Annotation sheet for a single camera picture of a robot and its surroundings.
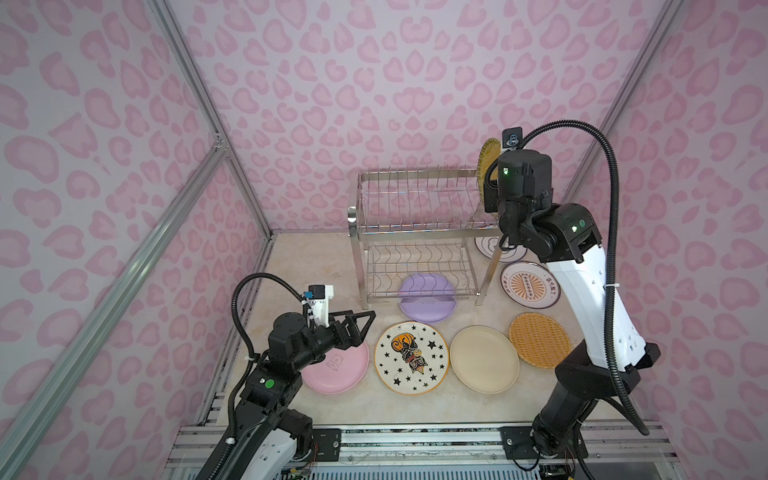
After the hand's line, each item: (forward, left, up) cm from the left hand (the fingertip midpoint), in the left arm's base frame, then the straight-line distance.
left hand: (365, 311), depth 69 cm
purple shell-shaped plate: (+18, -17, -24) cm, 35 cm away
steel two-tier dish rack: (+17, -14, +8) cm, 23 cm away
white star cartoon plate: (-2, -11, -24) cm, 27 cm away
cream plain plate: (-2, -33, -26) cm, 42 cm away
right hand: (+17, -31, +25) cm, 43 cm away
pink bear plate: (-5, +9, -26) cm, 28 cm away
